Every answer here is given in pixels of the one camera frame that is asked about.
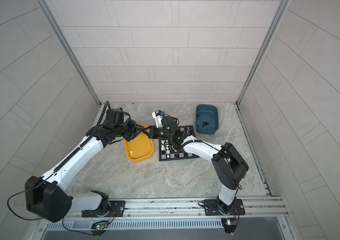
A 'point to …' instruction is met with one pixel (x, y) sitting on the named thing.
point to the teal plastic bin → (207, 119)
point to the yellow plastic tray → (140, 149)
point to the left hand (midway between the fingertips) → (148, 125)
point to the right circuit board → (230, 225)
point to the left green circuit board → (100, 225)
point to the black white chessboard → (166, 154)
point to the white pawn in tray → (131, 152)
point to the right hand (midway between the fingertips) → (142, 131)
